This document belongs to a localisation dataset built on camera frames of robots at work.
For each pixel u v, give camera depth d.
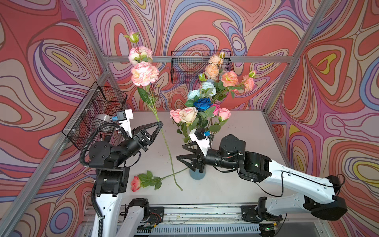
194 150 0.53
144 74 0.40
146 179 0.84
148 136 0.48
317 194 0.39
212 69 0.70
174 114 0.59
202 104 0.57
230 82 0.65
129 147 0.46
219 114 0.62
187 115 0.55
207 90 0.62
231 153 0.40
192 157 0.46
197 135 0.45
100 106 0.77
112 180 0.42
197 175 0.85
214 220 0.73
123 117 0.44
